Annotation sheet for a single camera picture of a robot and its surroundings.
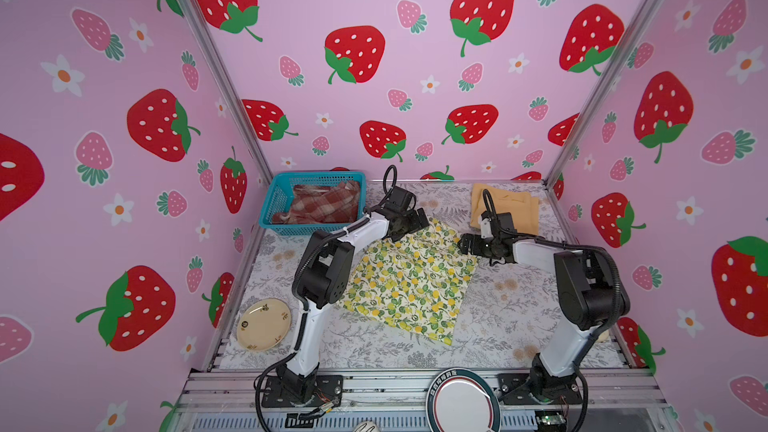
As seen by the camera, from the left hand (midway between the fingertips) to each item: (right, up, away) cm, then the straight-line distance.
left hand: (422, 224), depth 99 cm
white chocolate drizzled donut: (-16, -45, -32) cm, 57 cm away
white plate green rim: (+7, -42, -27) cm, 51 cm away
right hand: (+17, -7, +1) cm, 18 cm away
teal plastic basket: (-53, +11, +12) cm, 55 cm away
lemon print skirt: (-3, -18, -7) cm, 19 cm away
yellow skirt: (+40, +6, +12) cm, 42 cm away
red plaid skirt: (-36, +7, +8) cm, 38 cm away
